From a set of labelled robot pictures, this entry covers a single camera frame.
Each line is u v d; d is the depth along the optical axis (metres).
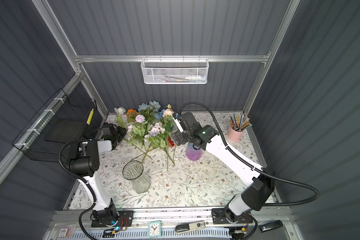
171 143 0.98
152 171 0.89
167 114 0.99
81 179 0.54
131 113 1.12
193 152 0.99
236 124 1.00
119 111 1.09
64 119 0.78
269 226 0.68
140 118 0.98
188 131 0.54
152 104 1.10
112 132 0.83
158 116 1.12
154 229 0.69
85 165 0.54
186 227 0.68
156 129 0.95
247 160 0.43
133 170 0.68
